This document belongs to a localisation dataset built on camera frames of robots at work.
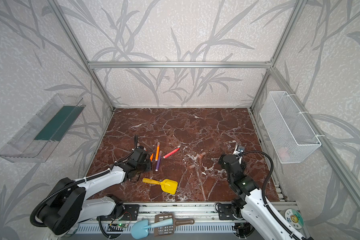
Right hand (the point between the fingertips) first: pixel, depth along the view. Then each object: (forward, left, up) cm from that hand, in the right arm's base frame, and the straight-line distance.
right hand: (230, 151), depth 83 cm
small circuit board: (-33, +55, -11) cm, 65 cm away
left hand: (0, +45, -10) cm, 46 cm away
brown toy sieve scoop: (-35, +33, -11) cm, 49 cm away
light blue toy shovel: (-35, +46, -9) cm, 58 cm away
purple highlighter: (-1, +42, -11) cm, 43 cm away
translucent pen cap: (+3, +16, -12) cm, 20 cm away
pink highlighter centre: (+5, +34, -12) cm, 37 cm away
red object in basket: (-6, -23, +7) cm, 25 cm away
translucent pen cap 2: (-4, +21, -11) cm, 24 cm away
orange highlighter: (+1, +46, -10) cm, 47 cm away
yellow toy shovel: (-15, +34, -10) cm, 39 cm away
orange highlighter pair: (+5, +44, -11) cm, 45 cm away
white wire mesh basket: (-6, -20, +23) cm, 31 cm away
